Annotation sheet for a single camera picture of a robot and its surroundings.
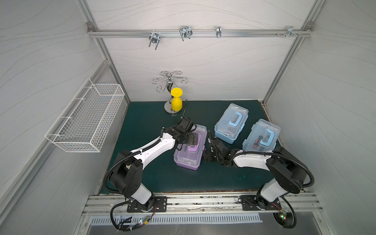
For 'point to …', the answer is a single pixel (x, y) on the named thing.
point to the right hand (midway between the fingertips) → (207, 152)
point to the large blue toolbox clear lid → (263, 136)
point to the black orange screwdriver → (256, 142)
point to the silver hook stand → (171, 76)
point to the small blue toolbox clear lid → (232, 121)
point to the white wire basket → (84, 123)
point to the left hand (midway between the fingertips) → (189, 138)
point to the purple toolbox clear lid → (192, 154)
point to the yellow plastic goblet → (176, 102)
